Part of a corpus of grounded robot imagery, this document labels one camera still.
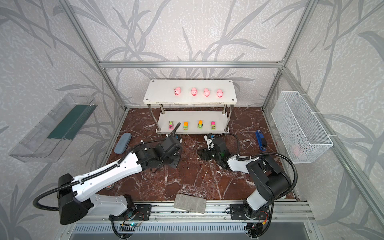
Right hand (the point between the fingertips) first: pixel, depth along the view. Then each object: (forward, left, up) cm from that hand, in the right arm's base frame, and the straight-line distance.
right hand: (201, 146), depth 91 cm
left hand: (-11, +11, +12) cm, 19 cm away
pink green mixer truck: (+15, -8, +2) cm, 17 cm away
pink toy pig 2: (+16, +3, +30) cm, 34 cm away
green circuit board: (-39, +33, -5) cm, 52 cm away
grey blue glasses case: (+4, +51, -3) cm, 51 cm away
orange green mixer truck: (+16, +1, +2) cm, 16 cm away
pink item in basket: (-11, -48, +14) cm, 51 cm away
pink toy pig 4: (+16, -10, +29) cm, 35 cm away
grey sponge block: (-31, +4, -2) cm, 31 cm away
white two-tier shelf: (+42, +1, -7) cm, 42 cm away
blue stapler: (+4, -40, -3) cm, 40 cm away
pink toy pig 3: (+16, -3, +29) cm, 34 cm away
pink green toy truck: (+15, +20, +2) cm, 25 cm away
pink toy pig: (+17, +12, +30) cm, 36 cm away
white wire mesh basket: (-12, -43, +29) cm, 53 cm away
